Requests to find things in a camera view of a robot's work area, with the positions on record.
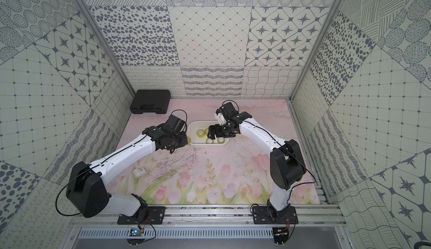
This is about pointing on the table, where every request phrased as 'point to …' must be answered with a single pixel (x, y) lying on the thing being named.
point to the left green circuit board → (135, 232)
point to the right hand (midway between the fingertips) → (217, 136)
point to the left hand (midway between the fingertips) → (186, 137)
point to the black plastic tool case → (150, 100)
